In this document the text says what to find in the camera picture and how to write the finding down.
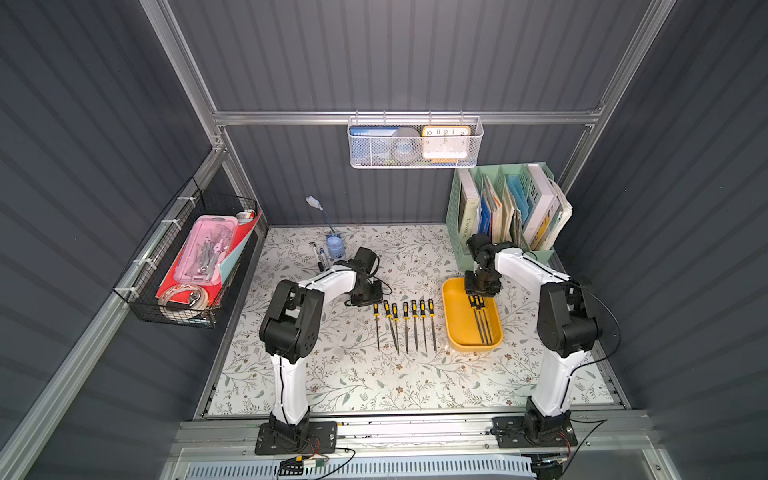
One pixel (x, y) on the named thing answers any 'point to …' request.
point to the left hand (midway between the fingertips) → (376, 299)
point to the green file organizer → (513, 205)
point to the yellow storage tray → (469, 330)
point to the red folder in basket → (212, 291)
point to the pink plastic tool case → (199, 260)
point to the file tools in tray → (477, 303)
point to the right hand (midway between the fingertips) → (481, 291)
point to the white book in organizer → (543, 210)
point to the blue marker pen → (322, 253)
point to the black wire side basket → (181, 306)
